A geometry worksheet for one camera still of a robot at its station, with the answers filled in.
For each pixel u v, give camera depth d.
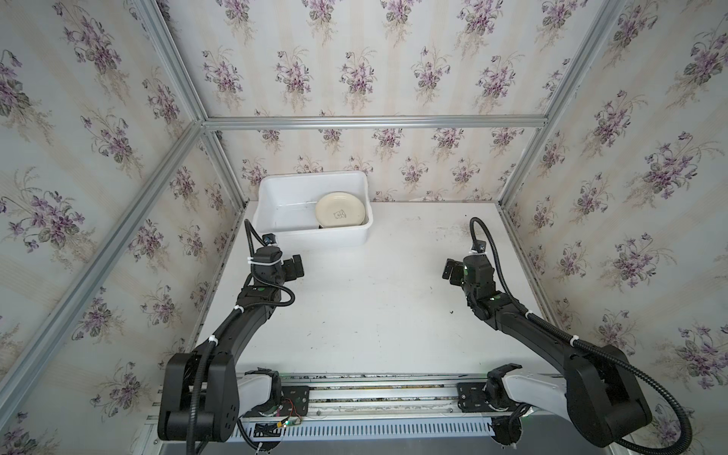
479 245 0.73
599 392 0.41
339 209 1.08
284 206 1.18
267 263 0.65
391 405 0.73
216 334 0.47
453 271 0.81
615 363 0.41
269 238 0.76
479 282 0.66
